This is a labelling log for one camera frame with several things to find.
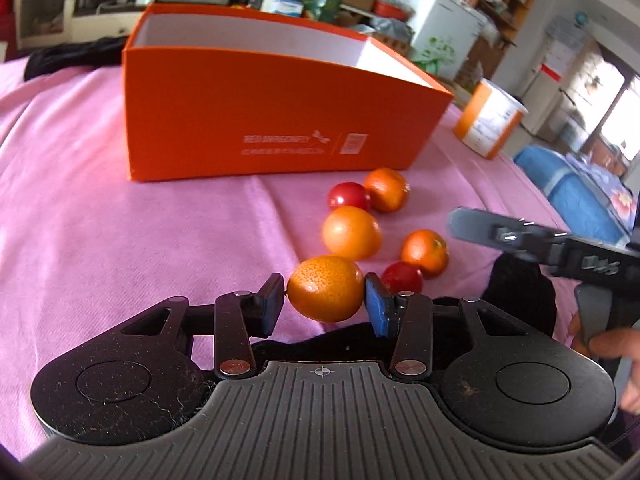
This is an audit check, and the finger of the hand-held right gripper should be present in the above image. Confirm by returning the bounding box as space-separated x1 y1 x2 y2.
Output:
447 207 640 287

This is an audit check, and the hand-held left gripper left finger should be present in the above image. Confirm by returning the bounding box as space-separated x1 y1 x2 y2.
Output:
100 274 286 379

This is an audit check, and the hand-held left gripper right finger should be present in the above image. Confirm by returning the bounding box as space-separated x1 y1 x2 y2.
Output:
365 274 551 379

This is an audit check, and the large orange mandarin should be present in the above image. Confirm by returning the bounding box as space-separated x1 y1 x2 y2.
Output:
287 255 365 323

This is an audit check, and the orange cardboard box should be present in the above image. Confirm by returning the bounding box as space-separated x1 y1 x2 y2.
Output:
122 3 455 182

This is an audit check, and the person's right hand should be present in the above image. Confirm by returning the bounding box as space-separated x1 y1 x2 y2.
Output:
589 329 640 415

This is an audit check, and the small red fruit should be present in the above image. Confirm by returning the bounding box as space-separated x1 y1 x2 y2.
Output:
327 182 372 212
381 261 424 294

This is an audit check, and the orange canister with white lid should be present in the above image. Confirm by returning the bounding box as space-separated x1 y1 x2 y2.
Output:
453 79 529 160

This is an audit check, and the blue sofa cover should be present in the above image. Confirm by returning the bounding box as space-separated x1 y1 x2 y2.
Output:
515 145 640 248

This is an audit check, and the pink floral tablecloth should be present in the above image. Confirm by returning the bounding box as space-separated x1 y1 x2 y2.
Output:
0 52 640 461

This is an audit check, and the white chest freezer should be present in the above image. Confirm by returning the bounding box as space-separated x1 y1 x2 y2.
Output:
390 0 488 81

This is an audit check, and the green plastic bag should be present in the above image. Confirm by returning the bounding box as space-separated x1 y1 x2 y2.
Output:
305 0 341 23

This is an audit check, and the black garment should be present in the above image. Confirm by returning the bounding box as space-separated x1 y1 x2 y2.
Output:
24 36 132 81

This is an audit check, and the wall calendar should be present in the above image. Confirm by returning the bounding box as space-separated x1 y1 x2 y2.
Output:
540 15 588 81

